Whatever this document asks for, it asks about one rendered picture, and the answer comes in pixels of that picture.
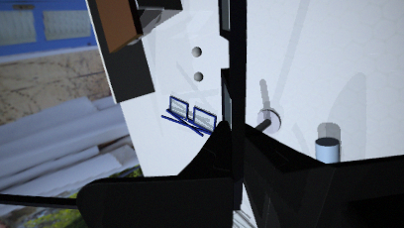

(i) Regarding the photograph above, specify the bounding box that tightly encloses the light blue cylinder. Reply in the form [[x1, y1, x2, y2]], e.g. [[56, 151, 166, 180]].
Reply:
[[315, 138, 340, 164]]

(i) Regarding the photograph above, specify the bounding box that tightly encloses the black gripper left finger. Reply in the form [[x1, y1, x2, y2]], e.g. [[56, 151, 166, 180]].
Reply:
[[76, 121, 234, 228]]

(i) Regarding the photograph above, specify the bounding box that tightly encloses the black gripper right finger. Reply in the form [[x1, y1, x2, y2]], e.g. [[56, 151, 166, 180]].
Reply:
[[243, 123, 404, 228]]

